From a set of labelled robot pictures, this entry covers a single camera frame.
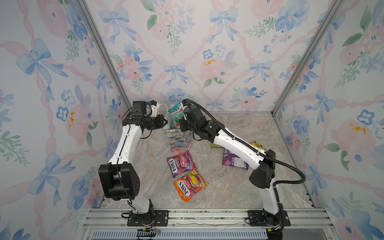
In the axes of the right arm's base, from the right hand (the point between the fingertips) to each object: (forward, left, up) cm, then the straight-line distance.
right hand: (182, 116), depth 79 cm
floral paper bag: (-5, +2, -16) cm, 17 cm away
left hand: (+1, +9, -4) cm, 9 cm away
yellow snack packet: (0, -47, -26) cm, 53 cm away
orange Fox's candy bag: (-27, -3, -26) cm, 38 cm away
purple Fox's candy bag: (-14, +2, -26) cm, 30 cm away
